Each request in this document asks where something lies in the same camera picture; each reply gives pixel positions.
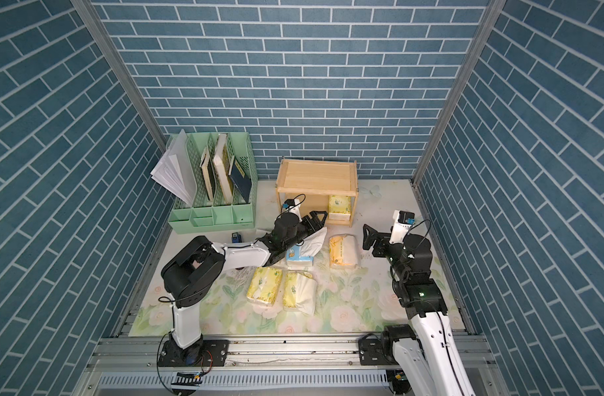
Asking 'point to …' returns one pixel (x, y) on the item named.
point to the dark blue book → (240, 179)
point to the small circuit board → (189, 379)
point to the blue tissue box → (301, 256)
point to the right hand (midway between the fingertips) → (381, 228)
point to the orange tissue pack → (343, 251)
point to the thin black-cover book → (209, 174)
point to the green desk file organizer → (206, 216)
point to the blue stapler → (236, 238)
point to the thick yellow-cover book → (223, 168)
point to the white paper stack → (175, 170)
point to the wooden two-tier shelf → (337, 180)
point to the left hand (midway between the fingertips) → (330, 219)
